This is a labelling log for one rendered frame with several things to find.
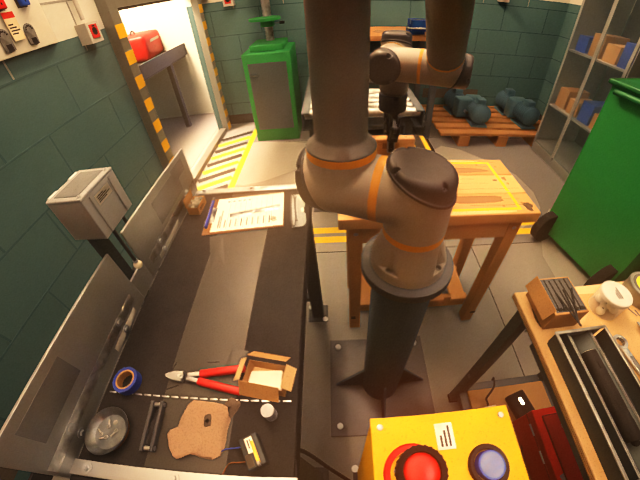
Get black cylinder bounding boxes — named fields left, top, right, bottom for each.
left=579, top=346, right=640, bottom=417

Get black metal handle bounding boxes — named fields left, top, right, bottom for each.
left=138, top=399, right=168, bottom=453

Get wooden table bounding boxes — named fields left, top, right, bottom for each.
left=337, top=158, right=542, bottom=329

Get grey wrench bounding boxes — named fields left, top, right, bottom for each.
left=613, top=334, right=640, bottom=374

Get green cabinet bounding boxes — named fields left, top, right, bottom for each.
left=240, top=38, right=303, bottom=143

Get blue push button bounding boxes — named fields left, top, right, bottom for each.
left=466, top=443, right=512, bottom=480

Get open cardboard box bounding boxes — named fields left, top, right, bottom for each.
left=233, top=350, right=299, bottom=404

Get yellow black meter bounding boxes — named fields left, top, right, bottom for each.
left=239, top=433, right=268, bottom=471

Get grey metal tray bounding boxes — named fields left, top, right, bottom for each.
left=546, top=325, right=640, bottom=449

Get wooden workbench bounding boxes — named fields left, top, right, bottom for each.
left=447, top=282, right=640, bottom=480

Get wooden pallet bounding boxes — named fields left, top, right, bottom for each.
left=430, top=103, right=544, bottom=148

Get red toolbox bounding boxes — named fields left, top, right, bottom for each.
left=504, top=389, right=587, bottom=480

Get grey table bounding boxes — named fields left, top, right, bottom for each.
left=136, top=43, right=194, bottom=129

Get wooden bench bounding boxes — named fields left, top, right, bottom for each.
left=368, top=25, right=429, bottom=45

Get grey belt conveyor station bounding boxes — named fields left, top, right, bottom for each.
left=0, top=185, right=331, bottom=480

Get red handled pliers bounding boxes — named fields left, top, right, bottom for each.
left=164, top=364, right=242, bottom=397

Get grey dish with screws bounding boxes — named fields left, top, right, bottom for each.
left=83, top=405, right=131, bottom=457

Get thin whisker with white tip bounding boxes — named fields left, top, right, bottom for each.
left=116, top=231, right=144, bottom=270

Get grey detector box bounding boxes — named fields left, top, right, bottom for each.
left=45, top=166, right=134, bottom=242

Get grey metal fence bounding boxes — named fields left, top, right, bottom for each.
left=0, top=149, right=197, bottom=474

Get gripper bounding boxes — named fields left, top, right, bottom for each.
left=377, top=85, right=409, bottom=151

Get doorway with hazard stripes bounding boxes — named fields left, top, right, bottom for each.
left=94, top=0, right=233, bottom=169

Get blue tape roll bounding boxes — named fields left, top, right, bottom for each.
left=111, top=366, right=143, bottom=397

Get brown cork sheet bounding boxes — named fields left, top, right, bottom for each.
left=165, top=398, right=242, bottom=461

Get yellow control box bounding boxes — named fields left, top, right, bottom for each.
left=358, top=404, right=532, bottom=480

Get blue grey motor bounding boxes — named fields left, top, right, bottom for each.
left=494, top=87, right=543, bottom=127
left=441, top=88, right=493, bottom=126

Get green wheeled bin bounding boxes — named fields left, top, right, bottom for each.
left=529, top=76, right=640, bottom=282

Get wooden block with black nails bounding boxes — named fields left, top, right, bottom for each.
left=524, top=276, right=591, bottom=330

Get brown clipboard with paper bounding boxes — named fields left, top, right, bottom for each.
left=200, top=191, right=287, bottom=237

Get grey switch box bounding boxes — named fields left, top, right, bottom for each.
left=73, top=21, right=107, bottom=50

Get red push button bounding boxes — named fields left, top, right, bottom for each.
left=383, top=442, right=450, bottom=480

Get grey shelf unit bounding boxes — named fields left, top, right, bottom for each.
left=531, top=0, right=640, bottom=162

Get red canister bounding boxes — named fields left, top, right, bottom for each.
left=126, top=29, right=166, bottom=64

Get green handwheel valve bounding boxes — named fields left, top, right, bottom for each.
left=247, top=15, right=283, bottom=42

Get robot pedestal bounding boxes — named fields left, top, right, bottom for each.
left=329, top=279, right=437, bottom=437

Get white knob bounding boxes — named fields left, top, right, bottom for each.
left=592, top=279, right=636, bottom=318

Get grey roller bench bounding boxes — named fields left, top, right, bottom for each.
left=300, top=83, right=435, bottom=135

